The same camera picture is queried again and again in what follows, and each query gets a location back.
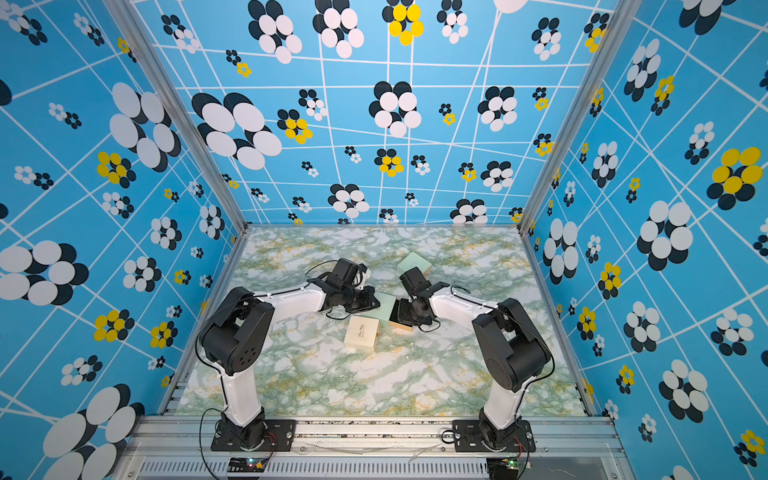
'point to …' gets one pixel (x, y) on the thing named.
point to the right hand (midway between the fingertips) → (407, 316)
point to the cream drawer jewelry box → (362, 334)
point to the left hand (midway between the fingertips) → (385, 302)
